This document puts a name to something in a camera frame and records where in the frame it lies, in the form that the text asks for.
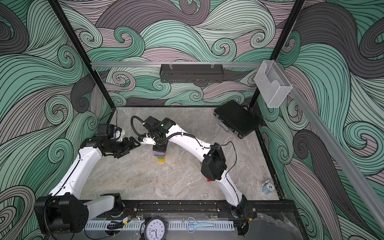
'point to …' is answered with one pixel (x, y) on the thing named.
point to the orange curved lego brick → (153, 151)
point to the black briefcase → (242, 121)
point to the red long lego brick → (159, 155)
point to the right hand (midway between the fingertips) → (158, 147)
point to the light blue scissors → (193, 223)
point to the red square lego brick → (208, 180)
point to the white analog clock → (155, 228)
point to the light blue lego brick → (159, 153)
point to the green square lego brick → (160, 157)
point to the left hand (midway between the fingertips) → (134, 146)
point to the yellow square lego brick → (161, 160)
